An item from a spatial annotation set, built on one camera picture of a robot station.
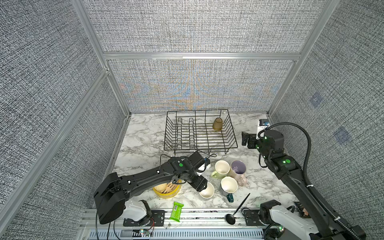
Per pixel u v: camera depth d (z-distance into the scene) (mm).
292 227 526
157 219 733
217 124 1060
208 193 799
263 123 627
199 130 1085
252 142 663
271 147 549
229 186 813
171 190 790
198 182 663
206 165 722
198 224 732
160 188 780
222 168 858
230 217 732
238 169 859
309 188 449
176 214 746
